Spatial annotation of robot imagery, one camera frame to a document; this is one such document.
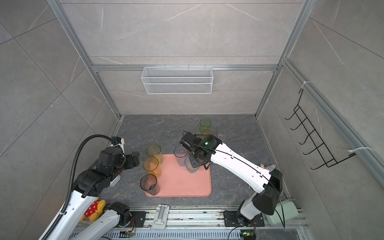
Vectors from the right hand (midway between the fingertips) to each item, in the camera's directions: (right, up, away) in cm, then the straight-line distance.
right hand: (198, 159), depth 74 cm
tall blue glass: (-11, +1, +16) cm, 19 cm away
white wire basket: (-15, +48, +26) cm, 57 cm away
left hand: (-33, +5, -3) cm, 34 cm away
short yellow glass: (+8, +13, +33) cm, 36 cm away
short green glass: (+5, +17, +29) cm, 34 cm away
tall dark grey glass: (-27, -15, +7) cm, 32 cm away
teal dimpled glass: (-4, 0, -9) cm, 10 cm away
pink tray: (-12, -16, +12) cm, 23 cm away
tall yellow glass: (-27, -6, +11) cm, 30 cm away
